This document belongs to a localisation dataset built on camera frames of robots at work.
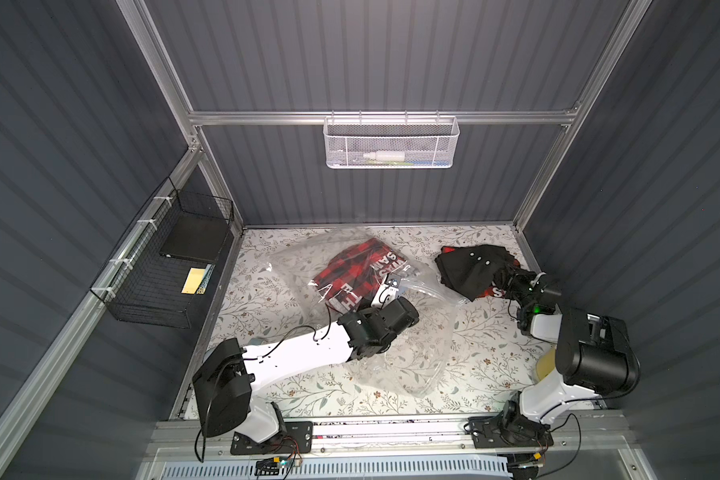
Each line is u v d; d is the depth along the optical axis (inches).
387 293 25.8
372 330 22.6
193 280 28.8
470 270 37.7
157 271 28.9
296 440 28.5
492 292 38.1
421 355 34.1
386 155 34.2
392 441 29.0
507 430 26.9
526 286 32.5
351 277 35.9
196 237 32.4
